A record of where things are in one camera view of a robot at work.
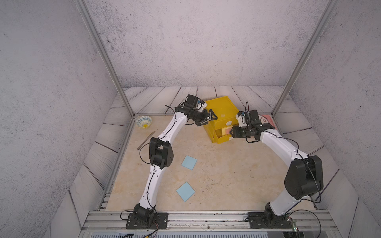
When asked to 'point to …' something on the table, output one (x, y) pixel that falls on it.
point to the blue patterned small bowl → (143, 121)
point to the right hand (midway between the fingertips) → (234, 131)
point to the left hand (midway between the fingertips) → (214, 120)
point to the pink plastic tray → (267, 119)
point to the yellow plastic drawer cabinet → (225, 110)
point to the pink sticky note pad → (227, 131)
